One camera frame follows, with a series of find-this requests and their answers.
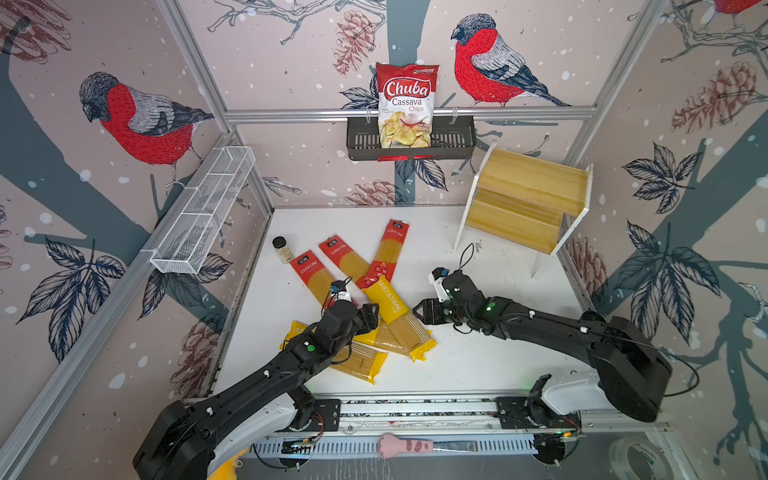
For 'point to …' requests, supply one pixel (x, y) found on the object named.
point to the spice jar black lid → (283, 251)
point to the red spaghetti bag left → (311, 270)
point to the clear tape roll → (636, 458)
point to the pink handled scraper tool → (390, 445)
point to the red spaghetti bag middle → (344, 257)
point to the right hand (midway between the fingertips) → (417, 316)
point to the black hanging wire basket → (451, 138)
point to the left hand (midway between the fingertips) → (372, 310)
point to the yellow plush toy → (226, 470)
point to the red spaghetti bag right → (387, 254)
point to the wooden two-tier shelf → (528, 202)
